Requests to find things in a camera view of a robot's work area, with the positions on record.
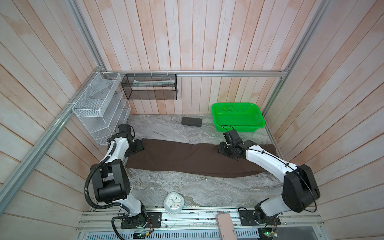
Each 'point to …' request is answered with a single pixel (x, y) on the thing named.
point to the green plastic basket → (243, 117)
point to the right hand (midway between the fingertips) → (219, 149)
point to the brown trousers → (195, 159)
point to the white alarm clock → (174, 203)
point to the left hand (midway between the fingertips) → (137, 151)
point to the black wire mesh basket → (150, 86)
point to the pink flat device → (226, 226)
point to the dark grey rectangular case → (188, 121)
